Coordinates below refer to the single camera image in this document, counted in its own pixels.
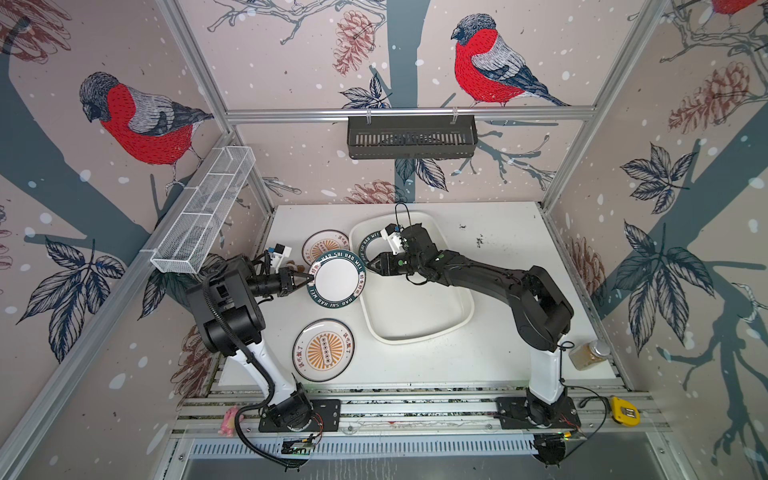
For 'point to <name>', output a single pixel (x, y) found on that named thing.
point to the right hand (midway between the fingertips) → (370, 268)
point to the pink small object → (227, 427)
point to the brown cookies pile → (291, 264)
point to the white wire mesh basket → (202, 210)
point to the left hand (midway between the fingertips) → (308, 280)
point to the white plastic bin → (397, 310)
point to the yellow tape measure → (625, 412)
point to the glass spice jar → (586, 355)
